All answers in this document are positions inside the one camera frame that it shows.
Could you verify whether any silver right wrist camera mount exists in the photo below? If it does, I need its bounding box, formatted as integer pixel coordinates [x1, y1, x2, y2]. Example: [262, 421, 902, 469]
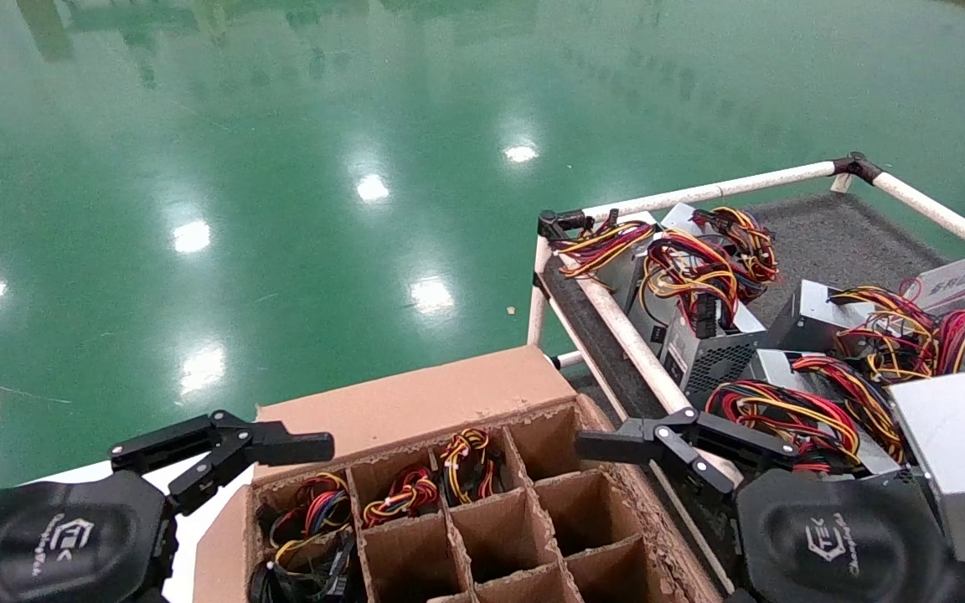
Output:
[887, 373, 965, 572]

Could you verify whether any black pipe corner connector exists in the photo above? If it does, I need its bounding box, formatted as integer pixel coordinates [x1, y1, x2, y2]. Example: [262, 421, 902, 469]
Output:
[538, 209, 594, 242]
[833, 152, 882, 185]

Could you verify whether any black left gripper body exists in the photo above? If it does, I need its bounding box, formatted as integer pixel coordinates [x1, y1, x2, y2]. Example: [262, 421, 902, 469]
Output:
[0, 469, 178, 603]

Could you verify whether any white pipe cart frame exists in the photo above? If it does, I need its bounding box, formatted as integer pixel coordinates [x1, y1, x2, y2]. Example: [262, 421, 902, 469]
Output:
[527, 152, 965, 597]

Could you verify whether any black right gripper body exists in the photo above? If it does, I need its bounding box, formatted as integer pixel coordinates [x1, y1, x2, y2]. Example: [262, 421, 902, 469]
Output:
[734, 467, 957, 603]

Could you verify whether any brown cardboard box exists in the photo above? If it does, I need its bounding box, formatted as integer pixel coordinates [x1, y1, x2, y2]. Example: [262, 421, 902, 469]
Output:
[192, 345, 722, 603]

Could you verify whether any brown cardboard divider grid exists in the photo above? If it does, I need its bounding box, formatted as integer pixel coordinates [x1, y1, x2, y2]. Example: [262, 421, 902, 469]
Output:
[252, 400, 684, 603]

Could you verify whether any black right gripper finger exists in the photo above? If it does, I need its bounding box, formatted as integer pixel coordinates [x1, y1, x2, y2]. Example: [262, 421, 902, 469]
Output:
[575, 408, 803, 497]

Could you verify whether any dark grey felt cart deck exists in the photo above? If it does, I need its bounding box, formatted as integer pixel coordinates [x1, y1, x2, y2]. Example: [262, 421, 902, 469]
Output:
[543, 193, 965, 470]

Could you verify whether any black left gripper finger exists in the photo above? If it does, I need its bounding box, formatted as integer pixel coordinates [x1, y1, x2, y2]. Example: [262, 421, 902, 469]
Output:
[110, 410, 335, 517]

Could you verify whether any white label card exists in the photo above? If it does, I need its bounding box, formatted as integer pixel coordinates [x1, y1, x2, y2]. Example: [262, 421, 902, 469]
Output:
[901, 247, 965, 312]

